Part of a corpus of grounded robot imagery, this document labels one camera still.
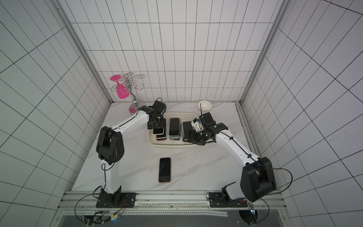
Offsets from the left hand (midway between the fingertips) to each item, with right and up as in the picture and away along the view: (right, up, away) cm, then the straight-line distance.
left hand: (158, 128), depth 93 cm
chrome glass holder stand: (-20, +30, 0) cm, 36 cm away
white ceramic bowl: (+36, +16, +22) cm, 46 cm away
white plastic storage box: (+17, +8, +10) cm, 21 cm away
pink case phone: (+6, -23, -12) cm, 27 cm away
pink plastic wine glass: (-31, +28, +15) cm, 44 cm away
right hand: (+17, -6, -13) cm, 22 cm away
